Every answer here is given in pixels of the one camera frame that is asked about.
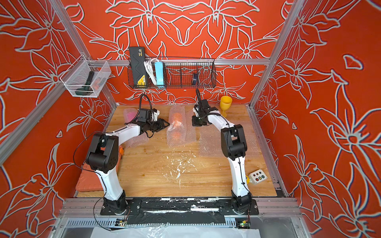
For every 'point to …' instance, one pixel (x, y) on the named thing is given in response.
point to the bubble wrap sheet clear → (210, 143)
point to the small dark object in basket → (195, 79)
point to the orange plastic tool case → (89, 180)
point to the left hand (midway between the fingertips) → (168, 123)
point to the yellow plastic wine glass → (225, 102)
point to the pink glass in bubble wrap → (130, 114)
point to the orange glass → (181, 129)
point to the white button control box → (257, 177)
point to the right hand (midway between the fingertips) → (190, 122)
